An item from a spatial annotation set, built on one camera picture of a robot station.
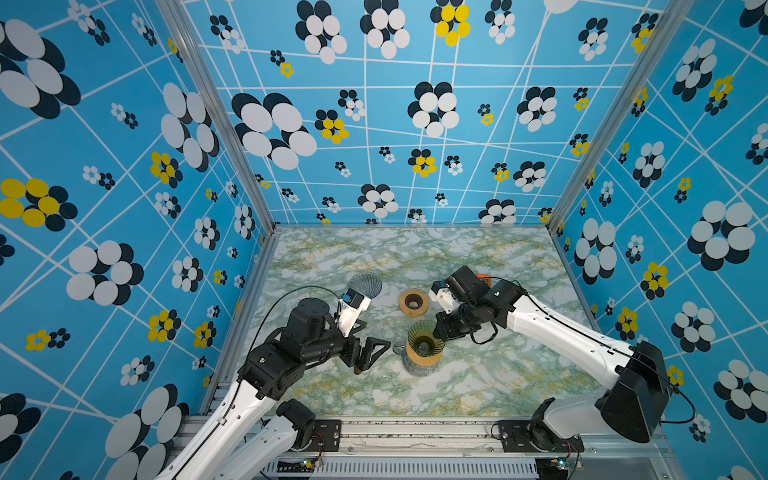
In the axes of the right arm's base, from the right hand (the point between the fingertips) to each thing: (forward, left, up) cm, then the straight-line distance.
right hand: (435, 334), depth 77 cm
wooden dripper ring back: (+17, +5, -12) cm, 21 cm away
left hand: (-5, +14, +10) cm, 18 cm away
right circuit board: (-27, -27, -15) cm, 41 cm away
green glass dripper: (-1, +3, -3) cm, 4 cm away
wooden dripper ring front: (-6, +4, -2) cm, 8 cm away
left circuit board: (-28, +32, -13) cm, 44 cm away
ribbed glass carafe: (-1, +9, -7) cm, 12 cm away
